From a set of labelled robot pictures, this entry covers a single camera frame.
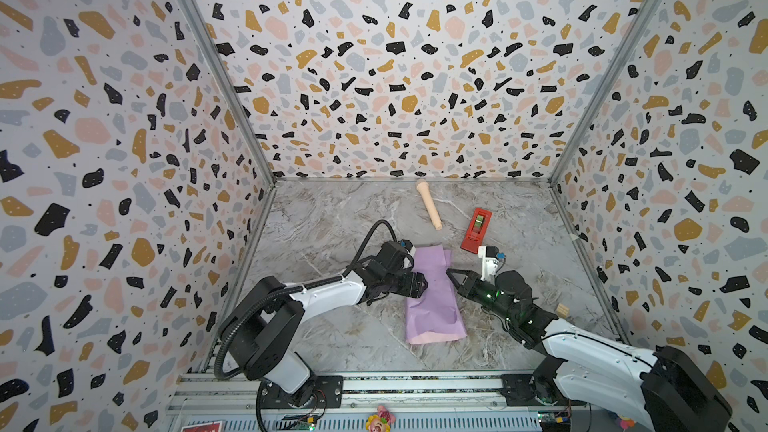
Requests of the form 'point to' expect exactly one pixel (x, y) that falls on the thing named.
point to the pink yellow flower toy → (381, 422)
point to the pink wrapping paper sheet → (436, 315)
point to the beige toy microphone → (423, 188)
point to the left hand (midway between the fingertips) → (418, 279)
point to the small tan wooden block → (562, 311)
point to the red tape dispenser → (476, 230)
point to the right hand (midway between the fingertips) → (443, 268)
